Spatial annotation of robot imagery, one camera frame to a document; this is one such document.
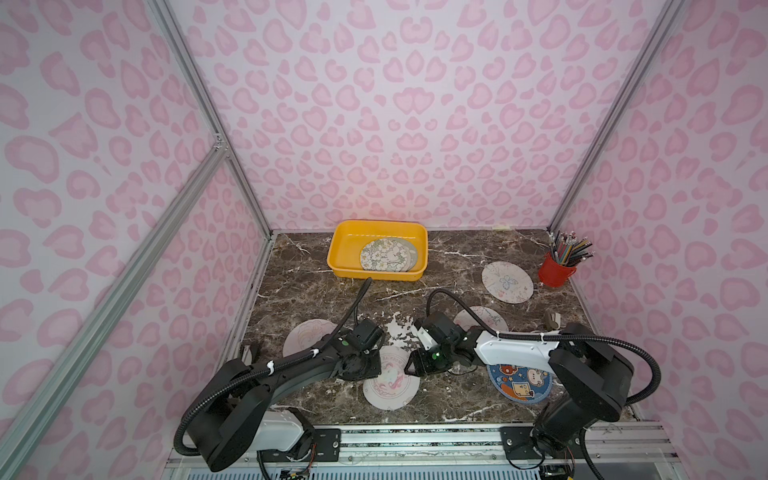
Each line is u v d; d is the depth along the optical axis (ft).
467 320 3.21
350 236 3.85
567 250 3.10
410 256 3.62
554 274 3.22
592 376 1.48
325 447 2.41
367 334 2.23
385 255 3.63
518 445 2.41
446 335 2.27
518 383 2.74
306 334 3.04
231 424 1.35
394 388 2.70
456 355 2.17
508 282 3.41
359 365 2.14
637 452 2.41
